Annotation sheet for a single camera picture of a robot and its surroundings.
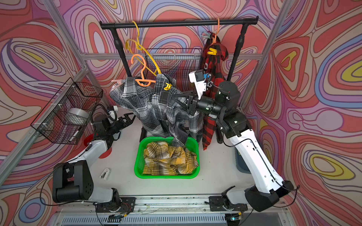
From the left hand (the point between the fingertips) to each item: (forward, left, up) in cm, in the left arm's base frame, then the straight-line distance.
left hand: (134, 116), depth 84 cm
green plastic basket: (-11, -35, -14) cm, 40 cm away
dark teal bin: (-24, -64, -17) cm, 70 cm away
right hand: (-17, -26, +28) cm, 41 cm away
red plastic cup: (-9, +28, -10) cm, 31 cm away
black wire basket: (-9, +31, +9) cm, 33 cm away
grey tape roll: (-9, +24, +10) cm, 28 cm away
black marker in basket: (-15, +26, +3) cm, 31 cm away
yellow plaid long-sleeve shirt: (-21, -17, -14) cm, 31 cm away
